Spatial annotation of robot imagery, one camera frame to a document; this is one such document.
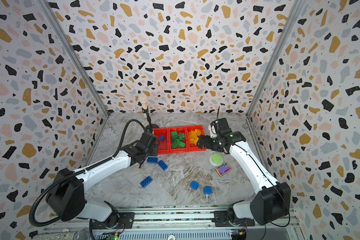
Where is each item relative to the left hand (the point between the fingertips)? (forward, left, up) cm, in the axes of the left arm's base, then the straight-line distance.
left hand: (156, 144), depth 86 cm
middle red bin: (+17, -16, -8) cm, 25 cm away
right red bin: (+4, -21, -10) cm, 24 cm away
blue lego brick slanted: (-6, -3, -13) cm, 15 cm away
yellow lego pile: (+16, -22, -12) cm, 30 cm away
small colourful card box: (-10, -40, -13) cm, 43 cm away
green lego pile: (+10, -12, -10) cm, 18 cm away
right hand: (-3, -27, +7) cm, 28 cm away
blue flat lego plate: (-4, +4, -12) cm, 13 cm away
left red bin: (+15, -1, -11) cm, 19 cm away
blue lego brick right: (-22, -29, -13) cm, 39 cm away
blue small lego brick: (-19, -22, -14) cm, 32 cm away
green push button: (-3, -36, -13) cm, 39 cm away
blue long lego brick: (-17, +6, -13) cm, 22 cm away
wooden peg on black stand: (+21, +7, +16) cm, 27 cm away
